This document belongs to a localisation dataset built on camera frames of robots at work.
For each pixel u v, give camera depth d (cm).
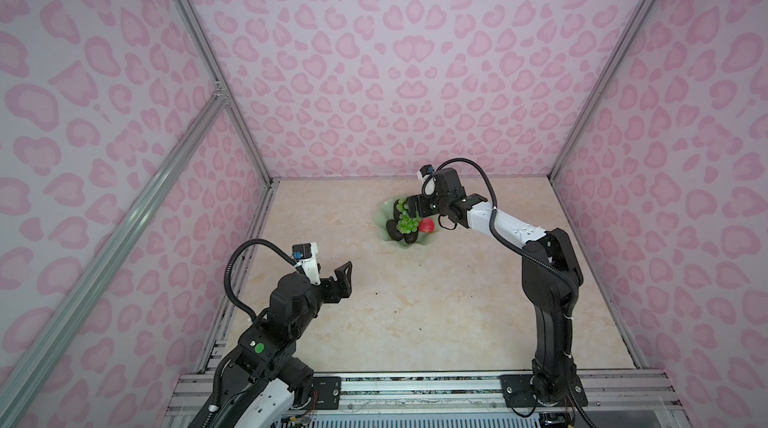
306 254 60
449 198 74
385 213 105
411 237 98
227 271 47
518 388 74
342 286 64
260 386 47
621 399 73
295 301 51
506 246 51
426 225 98
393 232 100
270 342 51
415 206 86
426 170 86
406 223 92
